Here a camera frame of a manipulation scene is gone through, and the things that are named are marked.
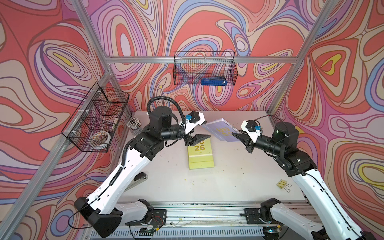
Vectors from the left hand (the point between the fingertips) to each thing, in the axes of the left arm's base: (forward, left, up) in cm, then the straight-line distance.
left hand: (208, 128), depth 58 cm
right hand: (+2, -12, -7) cm, 14 cm away
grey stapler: (-5, +36, -38) cm, 53 cm away
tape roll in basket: (+5, +51, -14) cm, 53 cm away
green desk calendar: (+9, +1, -36) cm, 37 cm away
